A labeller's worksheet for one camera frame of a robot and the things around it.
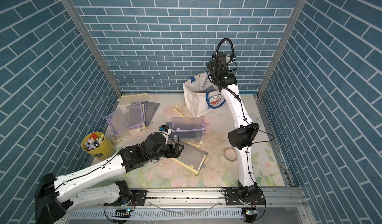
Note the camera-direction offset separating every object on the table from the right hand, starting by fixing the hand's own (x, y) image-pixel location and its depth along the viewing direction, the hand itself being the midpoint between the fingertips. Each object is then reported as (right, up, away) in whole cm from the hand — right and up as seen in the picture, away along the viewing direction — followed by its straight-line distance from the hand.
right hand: (212, 61), depth 83 cm
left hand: (-16, -47, -8) cm, 50 cm away
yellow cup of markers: (-64, -46, -2) cm, 78 cm away
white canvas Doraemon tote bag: (-5, -18, +9) cm, 21 cm away
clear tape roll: (+12, -54, +6) cm, 56 cm away
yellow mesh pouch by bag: (-20, -27, +30) cm, 45 cm away
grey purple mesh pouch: (-17, -40, +16) cm, 47 cm away
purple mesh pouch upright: (-51, -34, +19) cm, 64 cm away
